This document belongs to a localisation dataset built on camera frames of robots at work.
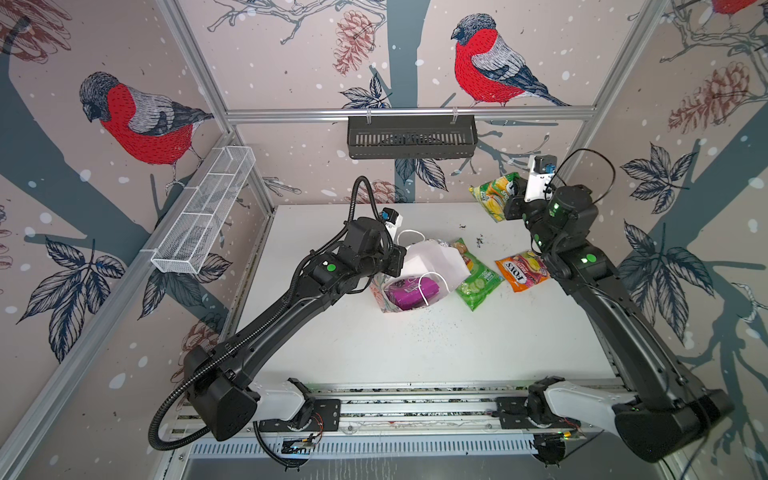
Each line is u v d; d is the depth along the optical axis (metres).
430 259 0.92
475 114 0.90
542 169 0.53
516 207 0.59
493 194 0.71
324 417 0.73
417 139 1.07
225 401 0.37
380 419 0.74
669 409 0.37
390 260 0.63
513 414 0.73
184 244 0.71
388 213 0.63
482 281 0.94
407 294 0.81
